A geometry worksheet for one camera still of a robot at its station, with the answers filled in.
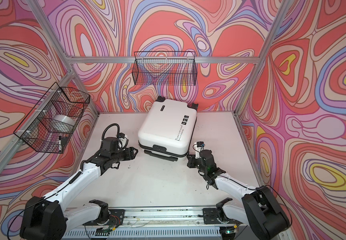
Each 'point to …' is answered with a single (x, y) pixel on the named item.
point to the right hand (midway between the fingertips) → (187, 158)
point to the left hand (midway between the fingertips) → (135, 150)
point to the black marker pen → (60, 144)
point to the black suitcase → (166, 130)
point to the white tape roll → (63, 123)
